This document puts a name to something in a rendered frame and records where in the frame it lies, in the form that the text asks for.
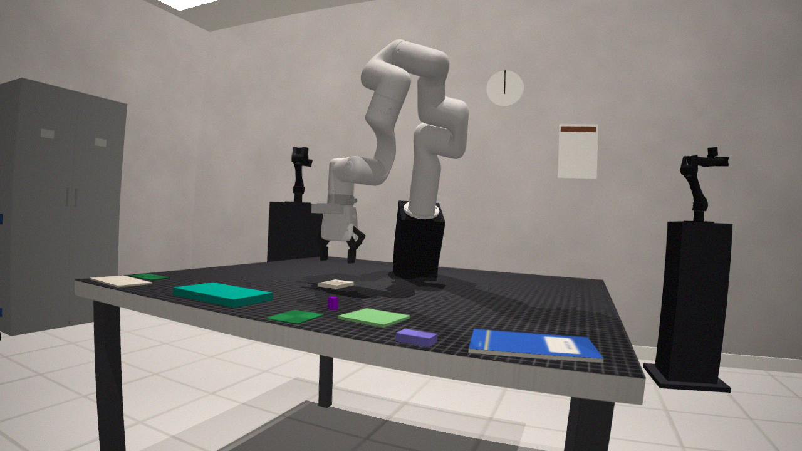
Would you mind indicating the teal flat rectangular slab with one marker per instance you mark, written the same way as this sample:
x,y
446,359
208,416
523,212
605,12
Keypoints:
x,y
222,294

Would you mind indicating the blue notebook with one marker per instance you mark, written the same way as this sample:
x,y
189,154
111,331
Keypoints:
x,y
524,344

